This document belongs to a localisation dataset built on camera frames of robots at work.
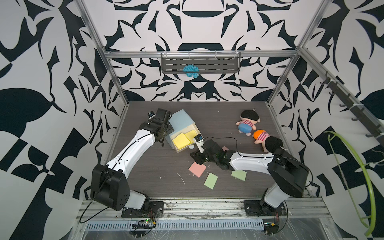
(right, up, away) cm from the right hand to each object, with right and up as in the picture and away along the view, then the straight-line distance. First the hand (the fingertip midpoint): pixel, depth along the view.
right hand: (193, 150), depth 87 cm
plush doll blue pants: (+37, +17, +15) cm, 44 cm away
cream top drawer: (-2, +12, +4) cm, 13 cm away
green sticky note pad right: (+26, -13, -2) cm, 29 cm away
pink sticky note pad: (+20, -1, +9) cm, 22 cm away
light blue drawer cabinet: (-9, +16, +3) cm, 19 cm away
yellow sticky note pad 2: (-2, +8, +1) cm, 8 cm away
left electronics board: (-26, -34, -14) cm, 45 cm away
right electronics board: (+36, -33, -16) cm, 52 cm away
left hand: (-16, +13, -2) cm, 21 cm away
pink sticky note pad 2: (+2, -11, -1) cm, 11 cm away
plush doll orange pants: (+48, +2, +6) cm, 48 cm away
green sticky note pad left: (+10, -16, -3) cm, 19 cm away
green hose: (+61, -2, -33) cm, 69 cm away
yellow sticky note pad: (-7, +5, -1) cm, 9 cm away
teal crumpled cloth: (-1, +48, +3) cm, 48 cm away
